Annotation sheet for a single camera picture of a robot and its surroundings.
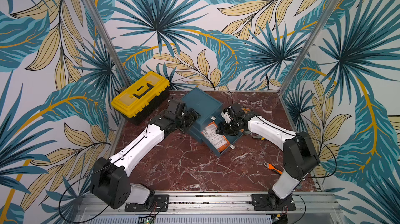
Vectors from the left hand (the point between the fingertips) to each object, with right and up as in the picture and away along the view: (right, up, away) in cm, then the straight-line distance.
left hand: (198, 121), depth 79 cm
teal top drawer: (+5, +2, -1) cm, 5 cm away
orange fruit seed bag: (+11, -12, +8) cm, 18 cm away
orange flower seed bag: (+33, +5, +30) cm, 45 cm away
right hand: (+12, -7, +10) cm, 18 cm away
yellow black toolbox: (-34, +13, +13) cm, 38 cm away
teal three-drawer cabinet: (+1, +10, +7) cm, 12 cm away
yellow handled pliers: (+24, -4, -17) cm, 29 cm away
